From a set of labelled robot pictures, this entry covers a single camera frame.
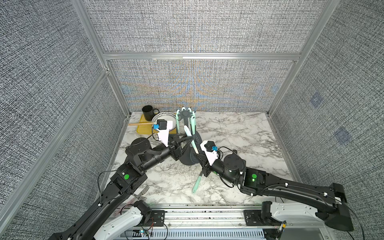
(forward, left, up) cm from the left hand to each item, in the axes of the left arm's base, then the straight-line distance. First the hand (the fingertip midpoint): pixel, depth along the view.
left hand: (192, 136), depth 56 cm
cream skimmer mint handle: (-5, -2, -40) cm, 40 cm away
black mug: (+46, +30, -33) cm, 64 cm away
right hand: (-1, -1, -9) cm, 9 cm away
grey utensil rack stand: (-2, +1, -12) cm, 12 cm away
